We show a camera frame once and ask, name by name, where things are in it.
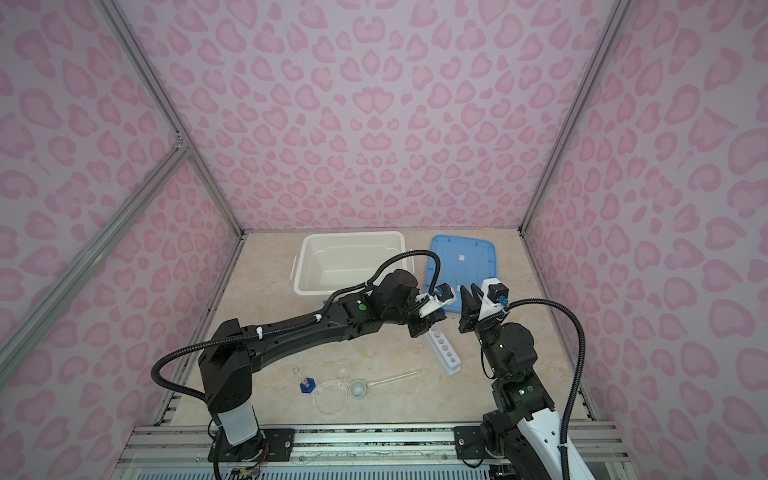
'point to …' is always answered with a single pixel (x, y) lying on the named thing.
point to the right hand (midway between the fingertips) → (466, 285)
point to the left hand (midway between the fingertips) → (446, 309)
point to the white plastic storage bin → (329, 262)
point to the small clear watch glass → (342, 372)
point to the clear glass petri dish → (329, 397)
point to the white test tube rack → (444, 351)
